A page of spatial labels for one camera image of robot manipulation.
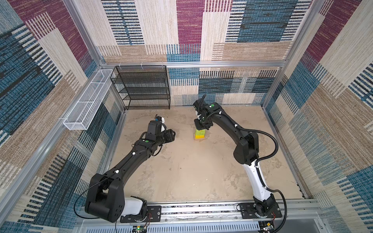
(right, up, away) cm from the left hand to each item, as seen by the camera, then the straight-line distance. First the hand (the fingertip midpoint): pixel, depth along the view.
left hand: (173, 131), depth 85 cm
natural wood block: (+17, -6, +16) cm, 24 cm away
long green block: (+18, -1, +11) cm, 21 cm away
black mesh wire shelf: (-25, +31, +24) cm, 46 cm away
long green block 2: (+17, -3, +13) cm, 22 cm away
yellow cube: (+17, -5, +14) cm, 22 cm away
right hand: (+17, +1, +8) cm, 19 cm away
